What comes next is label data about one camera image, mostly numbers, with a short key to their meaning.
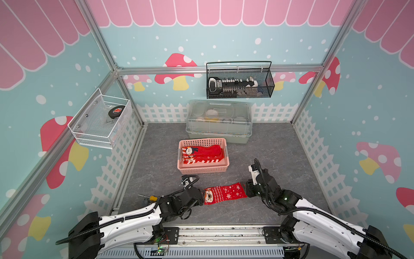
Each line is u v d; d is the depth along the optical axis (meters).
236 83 0.89
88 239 0.41
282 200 0.57
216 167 0.92
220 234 0.76
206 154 1.00
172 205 0.60
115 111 0.79
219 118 1.00
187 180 0.71
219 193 0.85
